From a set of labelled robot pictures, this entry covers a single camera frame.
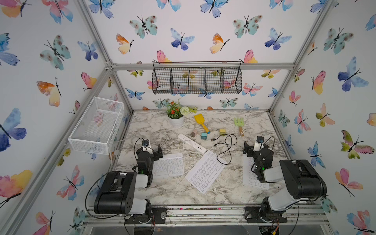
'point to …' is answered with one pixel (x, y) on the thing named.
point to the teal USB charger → (203, 135)
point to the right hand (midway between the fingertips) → (255, 141)
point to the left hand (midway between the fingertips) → (153, 144)
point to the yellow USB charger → (222, 131)
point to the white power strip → (195, 145)
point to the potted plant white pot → (176, 122)
